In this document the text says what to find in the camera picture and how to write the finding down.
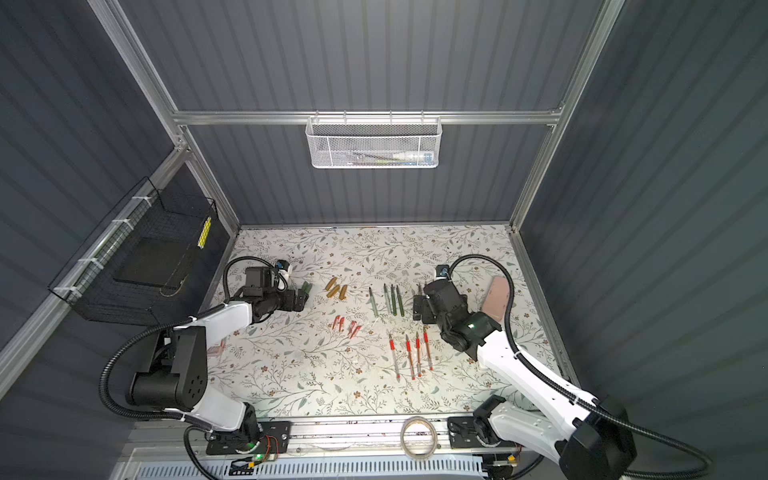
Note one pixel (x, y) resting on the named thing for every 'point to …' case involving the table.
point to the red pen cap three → (341, 323)
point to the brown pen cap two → (330, 284)
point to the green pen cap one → (306, 287)
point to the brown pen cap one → (342, 294)
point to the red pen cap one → (358, 328)
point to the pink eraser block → (497, 297)
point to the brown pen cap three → (333, 290)
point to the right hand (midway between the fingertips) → (437, 298)
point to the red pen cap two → (351, 326)
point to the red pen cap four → (336, 322)
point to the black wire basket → (143, 264)
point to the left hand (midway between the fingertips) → (295, 293)
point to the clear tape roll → (414, 419)
